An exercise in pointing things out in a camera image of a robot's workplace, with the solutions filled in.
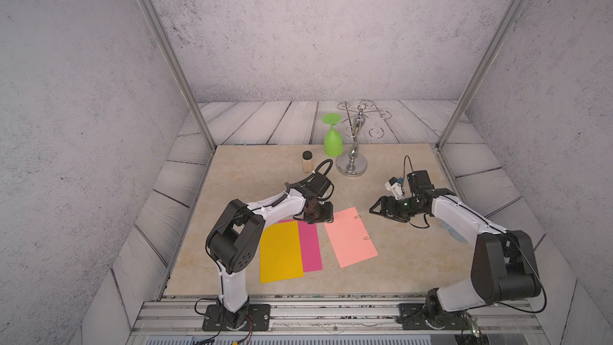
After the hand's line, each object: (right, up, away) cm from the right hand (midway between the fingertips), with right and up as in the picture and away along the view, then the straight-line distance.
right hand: (379, 212), depth 86 cm
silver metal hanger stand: (-5, +17, +27) cm, 32 cm away
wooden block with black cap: (-26, +18, +18) cm, 37 cm away
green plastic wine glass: (-16, +26, +12) cm, 32 cm away
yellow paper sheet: (-36, -15, +1) cm, 39 cm away
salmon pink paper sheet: (-10, -11, +5) cm, 16 cm away
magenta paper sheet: (-25, -12, +2) cm, 28 cm away
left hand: (-16, -4, +3) cm, 17 cm away
